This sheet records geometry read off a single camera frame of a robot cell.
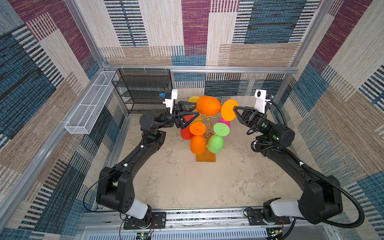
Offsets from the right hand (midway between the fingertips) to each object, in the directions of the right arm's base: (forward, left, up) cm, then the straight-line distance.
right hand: (231, 113), depth 52 cm
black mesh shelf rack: (+54, +50, -29) cm, 79 cm away
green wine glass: (+4, +3, -24) cm, 25 cm away
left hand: (+5, +11, -4) cm, 13 cm away
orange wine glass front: (+4, +11, -26) cm, 29 cm away
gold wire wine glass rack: (+8, +5, -47) cm, 48 cm away
